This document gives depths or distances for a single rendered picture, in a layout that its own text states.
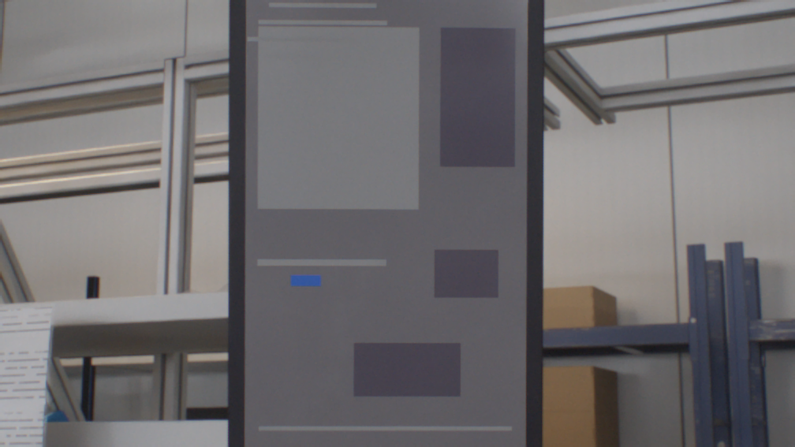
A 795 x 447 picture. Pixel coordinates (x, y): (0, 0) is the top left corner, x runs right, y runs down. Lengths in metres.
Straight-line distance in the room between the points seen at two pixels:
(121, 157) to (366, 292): 1.86
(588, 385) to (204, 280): 2.05
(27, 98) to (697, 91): 1.31
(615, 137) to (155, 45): 2.36
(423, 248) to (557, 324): 3.25
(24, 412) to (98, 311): 0.18
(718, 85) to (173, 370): 1.17
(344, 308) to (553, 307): 3.27
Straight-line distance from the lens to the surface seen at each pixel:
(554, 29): 2.06
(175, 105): 2.24
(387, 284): 1.11
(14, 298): 2.71
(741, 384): 4.16
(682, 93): 2.40
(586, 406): 4.29
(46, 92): 2.44
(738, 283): 4.19
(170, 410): 2.15
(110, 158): 2.95
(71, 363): 5.21
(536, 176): 1.12
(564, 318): 4.34
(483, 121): 1.12
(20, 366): 1.60
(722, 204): 4.75
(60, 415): 2.82
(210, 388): 5.49
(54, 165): 3.05
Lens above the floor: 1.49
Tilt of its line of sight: 11 degrees up
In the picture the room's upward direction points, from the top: straight up
